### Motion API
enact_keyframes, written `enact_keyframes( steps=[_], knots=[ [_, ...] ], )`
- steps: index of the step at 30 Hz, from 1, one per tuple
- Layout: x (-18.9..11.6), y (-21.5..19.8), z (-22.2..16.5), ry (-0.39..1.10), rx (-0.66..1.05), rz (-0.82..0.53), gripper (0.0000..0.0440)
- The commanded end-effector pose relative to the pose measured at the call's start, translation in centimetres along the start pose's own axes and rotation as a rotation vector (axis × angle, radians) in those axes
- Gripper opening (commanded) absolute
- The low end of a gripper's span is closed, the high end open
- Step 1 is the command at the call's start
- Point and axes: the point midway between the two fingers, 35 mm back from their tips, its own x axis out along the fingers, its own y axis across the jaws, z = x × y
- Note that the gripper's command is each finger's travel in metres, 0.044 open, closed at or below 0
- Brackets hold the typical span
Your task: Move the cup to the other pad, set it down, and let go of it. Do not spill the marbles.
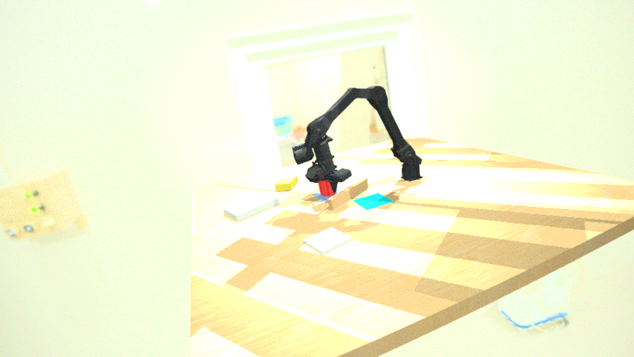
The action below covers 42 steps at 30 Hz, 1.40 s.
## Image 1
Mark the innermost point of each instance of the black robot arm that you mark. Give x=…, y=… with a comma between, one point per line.
x=316, y=138

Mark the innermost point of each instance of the yellow rectangular block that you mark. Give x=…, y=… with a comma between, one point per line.
x=286, y=183

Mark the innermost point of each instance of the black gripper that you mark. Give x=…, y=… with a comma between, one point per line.
x=333, y=176

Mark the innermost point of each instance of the red plastic cup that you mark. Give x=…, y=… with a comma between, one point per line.
x=325, y=188

